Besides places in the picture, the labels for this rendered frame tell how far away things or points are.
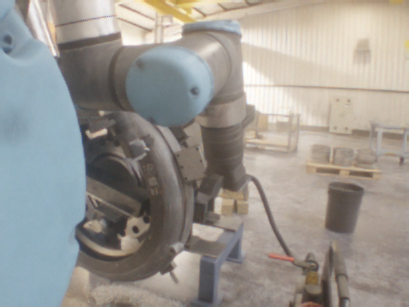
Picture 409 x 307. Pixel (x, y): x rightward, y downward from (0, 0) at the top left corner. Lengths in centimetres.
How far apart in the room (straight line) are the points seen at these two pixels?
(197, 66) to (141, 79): 6
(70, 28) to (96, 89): 8
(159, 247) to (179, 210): 15
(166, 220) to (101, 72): 65
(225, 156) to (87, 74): 26
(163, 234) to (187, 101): 71
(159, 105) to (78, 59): 13
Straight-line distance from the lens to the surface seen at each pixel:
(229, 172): 51
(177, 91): 30
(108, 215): 97
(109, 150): 117
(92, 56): 38
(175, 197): 90
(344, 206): 242
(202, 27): 40
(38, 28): 69
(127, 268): 112
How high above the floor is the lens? 94
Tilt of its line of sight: 9 degrees down
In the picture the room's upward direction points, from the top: 3 degrees clockwise
